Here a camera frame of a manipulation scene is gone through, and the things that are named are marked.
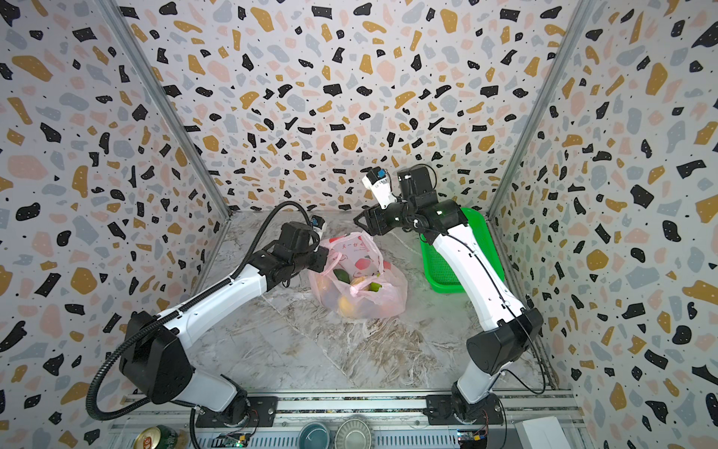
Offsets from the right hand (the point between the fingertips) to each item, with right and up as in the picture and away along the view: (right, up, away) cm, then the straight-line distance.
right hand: (358, 211), depth 70 cm
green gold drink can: (-43, -50, -8) cm, 67 cm away
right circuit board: (+28, -58, +2) cm, 65 cm away
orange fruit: (-5, -28, +18) cm, 34 cm away
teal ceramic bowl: (-11, -57, 0) cm, 58 cm away
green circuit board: (-33, -58, 0) cm, 66 cm away
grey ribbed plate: (-1, -56, +1) cm, 56 cm away
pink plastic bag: (-2, -22, +25) cm, 33 cm away
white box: (+45, -54, -2) cm, 70 cm away
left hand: (-11, -9, +13) cm, 19 cm away
